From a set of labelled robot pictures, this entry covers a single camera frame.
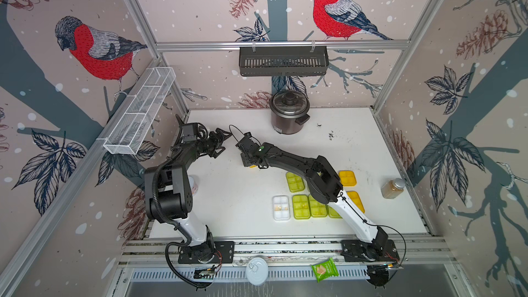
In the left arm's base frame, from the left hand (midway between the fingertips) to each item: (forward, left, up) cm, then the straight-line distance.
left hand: (231, 135), depth 92 cm
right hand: (-2, -8, -12) cm, 15 cm away
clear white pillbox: (-28, -23, -13) cm, 38 cm away
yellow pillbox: (-11, -9, -10) cm, 17 cm away
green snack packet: (-49, -37, -11) cm, 63 cm away
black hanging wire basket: (+37, -25, +15) cm, 47 cm away
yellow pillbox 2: (-15, -53, -13) cm, 57 cm away
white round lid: (-50, -14, -8) cm, 52 cm away
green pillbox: (-29, -31, -13) cm, 44 cm away
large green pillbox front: (-28, -38, -13) cm, 49 cm away
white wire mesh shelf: (-11, +33, +17) cm, 38 cm away
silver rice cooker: (+13, -27, +3) cm, 30 cm away
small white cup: (-20, +15, -10) cm, 27 cm away
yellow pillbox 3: (-23, -54, -13) cm, 61 cm away
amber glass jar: (-23, -68, -6) cm, 72 cm away
